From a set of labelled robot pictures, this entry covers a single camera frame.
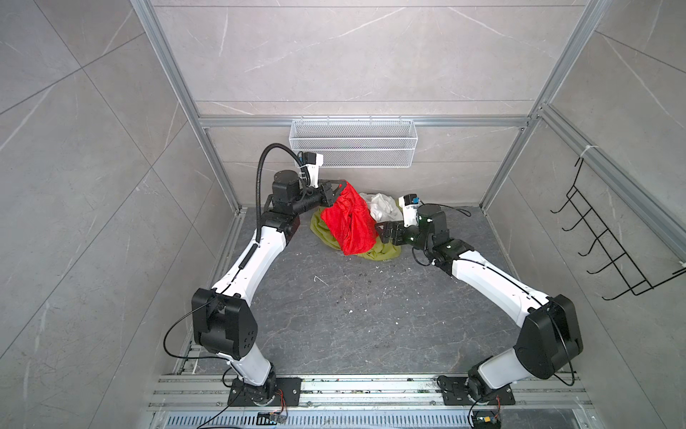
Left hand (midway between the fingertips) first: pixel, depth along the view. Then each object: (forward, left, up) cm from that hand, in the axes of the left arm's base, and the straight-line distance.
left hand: (345, 177), depth 73 cm
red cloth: (-4, -1, -13) cm, 14 cm away
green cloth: (-2, -14, -35) cm, 38 cm away
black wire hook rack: (-27, -68, -7) cm, 74 cm away
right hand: (-4, -13, -15) cm, 20 cm away
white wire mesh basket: (+32, -5, -9) cm, 34 cm away
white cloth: (+11, -15, -25) cm, 31 cm away
